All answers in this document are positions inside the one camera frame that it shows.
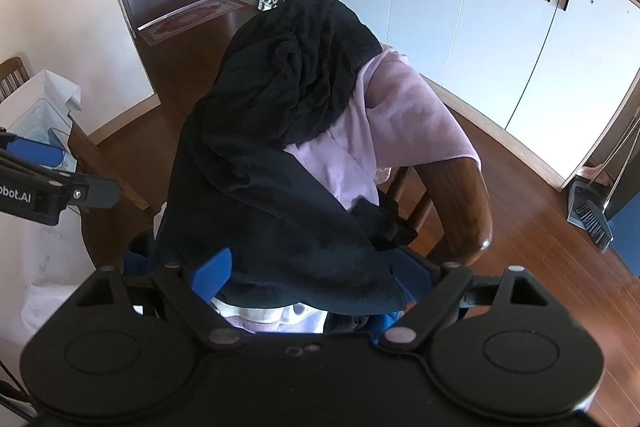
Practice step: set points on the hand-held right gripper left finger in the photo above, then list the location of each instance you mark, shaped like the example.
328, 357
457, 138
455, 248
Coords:
214, 271

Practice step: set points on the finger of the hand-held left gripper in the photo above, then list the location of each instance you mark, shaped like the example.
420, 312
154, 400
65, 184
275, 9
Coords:
31, 152
100, 192

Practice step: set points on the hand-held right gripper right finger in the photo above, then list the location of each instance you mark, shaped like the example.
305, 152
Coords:
416, 268

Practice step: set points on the black garment with white logo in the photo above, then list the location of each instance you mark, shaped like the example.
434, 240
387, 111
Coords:
280, 227

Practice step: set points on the printed white tablecloth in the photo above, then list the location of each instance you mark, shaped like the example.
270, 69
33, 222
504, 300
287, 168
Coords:
35, 267

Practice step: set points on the blue garment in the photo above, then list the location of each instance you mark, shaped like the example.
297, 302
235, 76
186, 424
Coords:
140, 259

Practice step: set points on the wooden dining chair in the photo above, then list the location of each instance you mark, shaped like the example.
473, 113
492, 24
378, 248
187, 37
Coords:
465, 207
12, 77

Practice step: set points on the lilac shirt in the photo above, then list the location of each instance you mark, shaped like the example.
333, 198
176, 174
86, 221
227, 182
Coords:
400, 112

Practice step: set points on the grey dustpan with brush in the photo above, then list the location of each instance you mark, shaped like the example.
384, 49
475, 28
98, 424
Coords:
595, 227

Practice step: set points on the red patterned rug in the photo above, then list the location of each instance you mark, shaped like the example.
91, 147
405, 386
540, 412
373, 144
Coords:
192, 18

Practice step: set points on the blue box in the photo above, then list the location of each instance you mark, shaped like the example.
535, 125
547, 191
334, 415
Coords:
629, 242

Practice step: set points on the black crumpled garment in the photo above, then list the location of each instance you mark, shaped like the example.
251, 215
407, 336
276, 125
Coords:
295, 67

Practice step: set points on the white cabinet with stickers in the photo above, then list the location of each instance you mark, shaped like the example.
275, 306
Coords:
500, 32

